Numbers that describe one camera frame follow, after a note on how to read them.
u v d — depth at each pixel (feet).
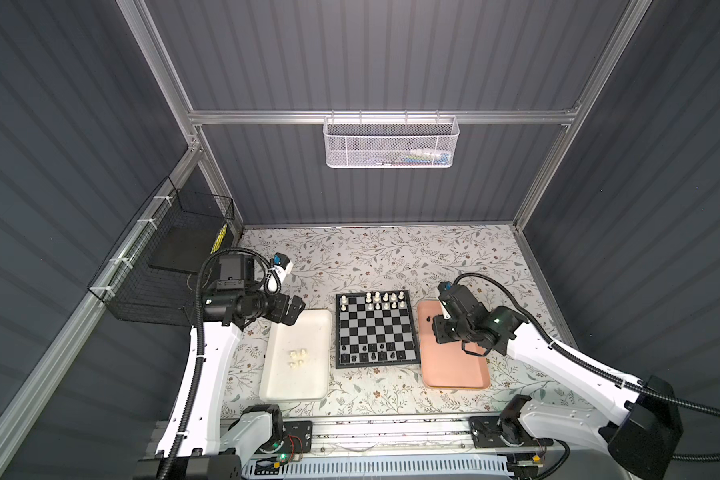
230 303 1.57
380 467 2.32
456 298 1.98
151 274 2.32
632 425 1.25
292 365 2.76
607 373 1.42
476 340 1.89
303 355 2.84
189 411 1.27
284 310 2.10
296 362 2.78
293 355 2.80
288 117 5.43
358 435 2.47
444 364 2.77
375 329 2.98
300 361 2.77
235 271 1.78
